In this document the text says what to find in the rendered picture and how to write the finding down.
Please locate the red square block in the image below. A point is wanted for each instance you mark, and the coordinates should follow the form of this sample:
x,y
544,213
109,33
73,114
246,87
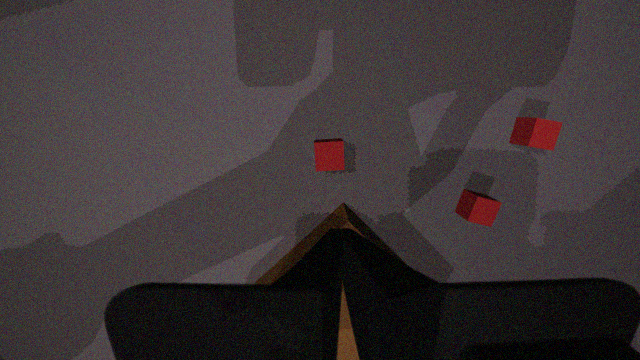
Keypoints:
x,y
535,132
329,154
478,208

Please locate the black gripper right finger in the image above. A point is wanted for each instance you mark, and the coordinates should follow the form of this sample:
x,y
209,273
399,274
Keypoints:
x,y
397,313

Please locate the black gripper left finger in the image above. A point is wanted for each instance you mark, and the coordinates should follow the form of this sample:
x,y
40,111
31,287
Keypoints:
x,y
295,318

